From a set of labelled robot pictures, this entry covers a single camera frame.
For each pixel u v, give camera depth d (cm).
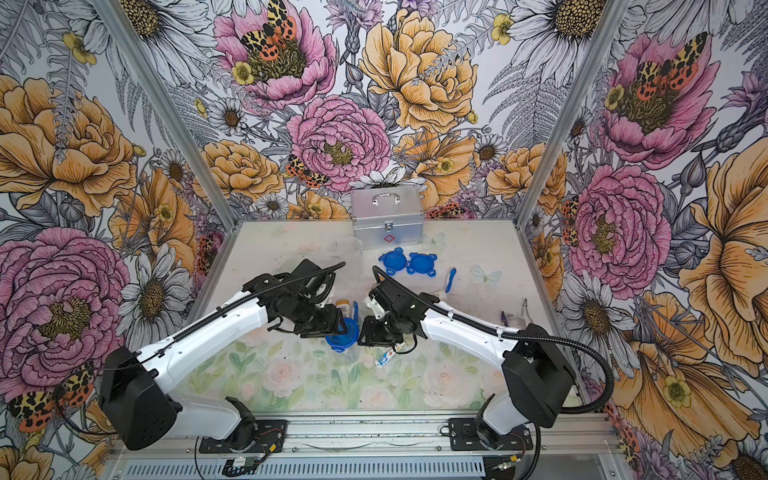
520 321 92
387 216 105
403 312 63
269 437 73
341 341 73
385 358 87
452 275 105
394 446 74
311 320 66
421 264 109
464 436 74
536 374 43
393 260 110
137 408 40
